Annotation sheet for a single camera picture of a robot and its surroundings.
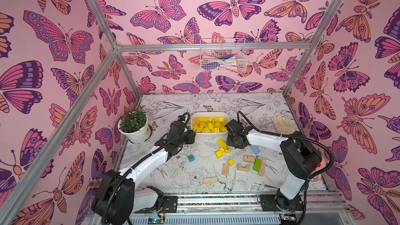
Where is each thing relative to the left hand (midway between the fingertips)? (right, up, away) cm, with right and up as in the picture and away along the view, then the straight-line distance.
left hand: (194, 132), depth 86 cm
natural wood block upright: (+17, -20, -1) cm, 27 cm away
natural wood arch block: (+28, -19, -3) cm, 34 cm away
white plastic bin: (+3, -5, +12) cm, 13 cm away
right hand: (+22, -7, +8) cm, 24 cm away
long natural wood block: (+8, -24, -6) cm, 26 cm away
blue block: (+35, -11, +5) cm, 37 cm away
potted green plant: (-32, +4, -3) cm, 32 cm away
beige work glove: (+58, +2, +16) cm, 60 cm away
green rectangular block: (+35, -18, -1) cm, 39 cm away
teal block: (-2, -15, +1) cm, 15 cm away
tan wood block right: (+37, -19, -3) cm, 42 cm away
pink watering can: (+62, -14, -12) cm, 65 cm away
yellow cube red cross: (+19, -11, +3) cm, 22 cm away
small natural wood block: (+30, -15, -1) cm, 34 cm away
